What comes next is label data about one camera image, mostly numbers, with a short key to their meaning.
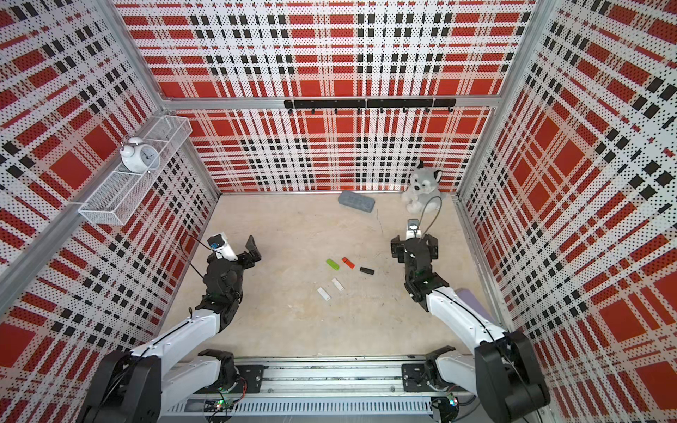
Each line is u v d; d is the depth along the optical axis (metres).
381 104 0.88
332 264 0.99
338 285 0.93
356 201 1.15
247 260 0.76
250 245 0.82
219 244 0.70
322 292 0.91
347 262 0.99
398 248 0.77
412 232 0.71
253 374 0.75
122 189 0.72
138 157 0.70
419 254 0.63
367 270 0.97
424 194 1.04
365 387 0.73
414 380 0.71
